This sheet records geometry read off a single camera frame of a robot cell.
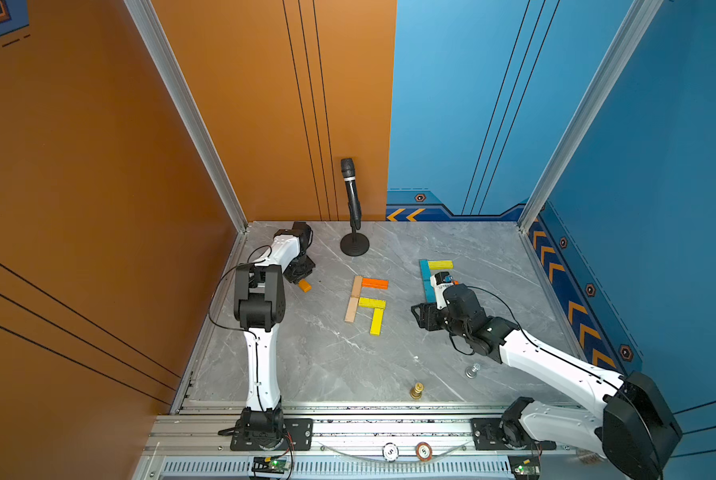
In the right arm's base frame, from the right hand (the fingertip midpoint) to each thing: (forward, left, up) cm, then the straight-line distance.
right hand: (420, 308), depth 83 cm
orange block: (+14, +37, -10) cm, 41 cm away
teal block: (+21, -6, -12) cm, 25 cm away
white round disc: (-33, +9, -12) cm, 36 cm away
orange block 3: (+17, -15, -11) cm, 25 cm away
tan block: (+14, +19, -11) cm, 26 cm away
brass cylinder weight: (-20, +2, -8) cm, 21 cm away
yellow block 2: (+23, -11, -10) cm, 28 cm away
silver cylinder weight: (-14, -13, -9) cm, 22 cm away
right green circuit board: (-35, -23, -14) cm, 44 cm away
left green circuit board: (-35, +37, -13) cm, 53 cm away
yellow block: (0, +12, -10) cm, 16 cm away
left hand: (+20, +37, -10) cm, 44 cm away
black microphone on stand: (+33, +21, -9) cm, 40 cm away
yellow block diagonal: (+7, +12, -10) cm, 17 cm away
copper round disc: (-32, +1, -12) cm, 34 cm away
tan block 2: (+6, +21, -11) cm, 24 cm away
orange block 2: (+16, +13, -11) cm, 23 cm away
